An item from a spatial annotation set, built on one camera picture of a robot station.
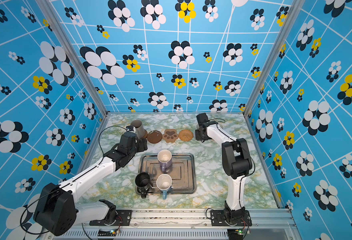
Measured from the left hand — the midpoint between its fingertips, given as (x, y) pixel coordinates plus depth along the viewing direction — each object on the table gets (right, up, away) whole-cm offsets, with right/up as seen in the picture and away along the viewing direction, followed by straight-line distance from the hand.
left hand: (142, 140), depth 86 cm
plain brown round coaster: (-3, +2, +20) cm, 20 cm away
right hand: (+37, +1, +14) cm, 40 cm away
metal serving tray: (+23, -19, +3) cm, 30 cm away
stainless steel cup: (-5, +7, +12) cm, 15 cm away
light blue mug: (+13, -24, -3) cm, 27 cm away
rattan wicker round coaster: (+26, +2, +20) cm, 33 cm away
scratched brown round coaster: (+4, +1, +19) cm, 20 cm away
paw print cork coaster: (+15, +2, +19) cm, 24 cm away
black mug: (+1, -23, -4) cm, 23 cm away
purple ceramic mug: (+12, -12, +7) cm, 18 cm away
